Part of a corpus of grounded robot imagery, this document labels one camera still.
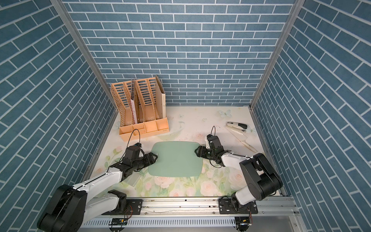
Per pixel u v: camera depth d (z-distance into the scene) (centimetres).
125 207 71
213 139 75
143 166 78
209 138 85
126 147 69
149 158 80
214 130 108
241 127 102
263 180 44
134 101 84
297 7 71
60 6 70
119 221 72
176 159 91
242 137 103
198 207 75
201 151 82
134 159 70
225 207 73
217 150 73
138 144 82
